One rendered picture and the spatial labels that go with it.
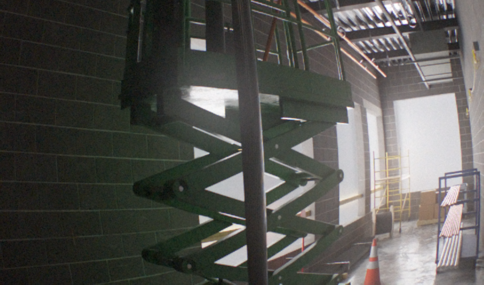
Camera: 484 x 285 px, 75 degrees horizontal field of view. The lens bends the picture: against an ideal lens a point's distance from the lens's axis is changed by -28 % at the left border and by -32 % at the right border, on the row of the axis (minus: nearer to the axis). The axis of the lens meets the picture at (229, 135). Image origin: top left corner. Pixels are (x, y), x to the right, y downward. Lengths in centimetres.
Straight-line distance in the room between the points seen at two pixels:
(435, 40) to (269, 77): 521
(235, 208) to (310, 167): 70
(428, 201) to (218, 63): 839
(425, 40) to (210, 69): 557
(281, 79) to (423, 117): 927
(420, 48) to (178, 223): 522
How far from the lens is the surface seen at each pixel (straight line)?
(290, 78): 265
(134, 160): 343
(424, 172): 1156
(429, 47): 730
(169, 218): 370
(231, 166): 238
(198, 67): 221
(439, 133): 1153
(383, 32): 854
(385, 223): 874
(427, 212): 1011
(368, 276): 517
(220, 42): 256
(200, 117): 235
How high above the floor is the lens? 160
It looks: 6 degrees up
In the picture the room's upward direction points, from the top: 3 degrees counter-clockwise
